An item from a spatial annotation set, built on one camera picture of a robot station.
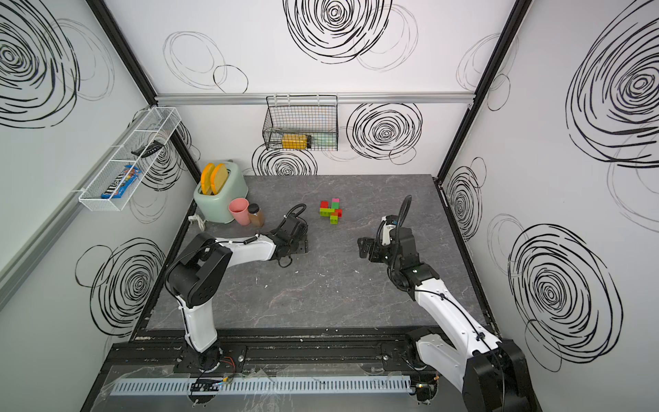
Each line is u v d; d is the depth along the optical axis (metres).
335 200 1.11
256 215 0.99
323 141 0.87
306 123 0.99
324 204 1.09
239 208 0.99
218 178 0.93
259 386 0.77
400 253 0.62
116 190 0.69
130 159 0.73
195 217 1.01
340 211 1.05
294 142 0.87
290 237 0.77
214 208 0.96
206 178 0.91
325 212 1.06
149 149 0.79
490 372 0.39
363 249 0.74
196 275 0.50
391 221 0.72
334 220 1.03
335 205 1.09
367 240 0.74
